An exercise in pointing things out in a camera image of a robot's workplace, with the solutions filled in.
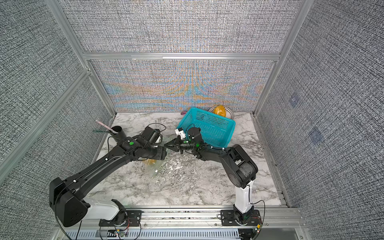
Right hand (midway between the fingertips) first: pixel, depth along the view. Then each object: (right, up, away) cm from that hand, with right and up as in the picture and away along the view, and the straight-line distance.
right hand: (163, 142), depth 80 cm
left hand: (+1, -5, -1) cm, 5 cm away
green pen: (-41, +6, +11) cm, 43 cm away
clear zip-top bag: (-7, -14, +6) cm, 17 cm away
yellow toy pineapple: (-8, -12, +7) cm, 16 cm away
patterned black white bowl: (+45, +19, +37) cm, 61 cm away
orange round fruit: (+37, +21, +33) cm, 54 cm away
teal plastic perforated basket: (+33, +5, +30) cm, 45 cm away
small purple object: (+8, +20, +41) cm, 46 cm away
